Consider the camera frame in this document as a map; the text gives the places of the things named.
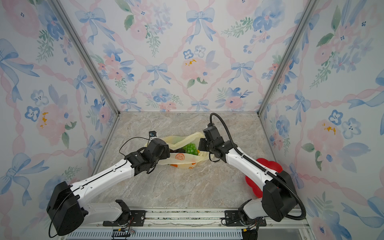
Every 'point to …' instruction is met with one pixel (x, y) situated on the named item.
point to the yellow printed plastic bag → (183, 160)
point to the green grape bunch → (191, 148)
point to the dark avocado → (180, 150)
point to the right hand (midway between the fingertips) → (202, 142)
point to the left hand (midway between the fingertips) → (164, 147)
